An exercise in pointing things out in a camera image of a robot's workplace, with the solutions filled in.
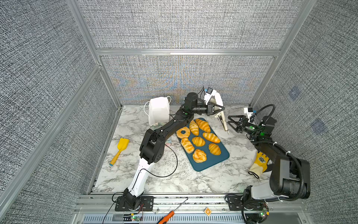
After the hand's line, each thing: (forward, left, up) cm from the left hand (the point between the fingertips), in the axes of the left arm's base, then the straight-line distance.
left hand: (223, 109), depth 76 cm
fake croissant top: (+10, +6, -26) cm, 28 cm away
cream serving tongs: (-2, +1, -3) cm, 4 cm away
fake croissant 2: (-1, +2, -26) cm, 26 cm away
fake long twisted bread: (-6, +19, -26) cm, 33 cm away
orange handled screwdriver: (-44, +33, -29) cm, 63 cm away
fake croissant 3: (-10, +2, -26) cm, 28 cm away
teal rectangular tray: (-6, +7, -30) cm, 31 cm away
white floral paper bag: (+15, +38, -12) cm, 42 cm away
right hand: (-2, -4, -7) cm, 8 cm away
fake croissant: (+7, +13, -26) cm, 30 cm away
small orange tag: (-43, +12, -29) cm, 53 cm away
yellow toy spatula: (-2, +63, -30) cm, 69 cm away
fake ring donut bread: (+2, +22, -27) cm, 35 cm away
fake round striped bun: (-4, +11, -25) cm, 28 cm away
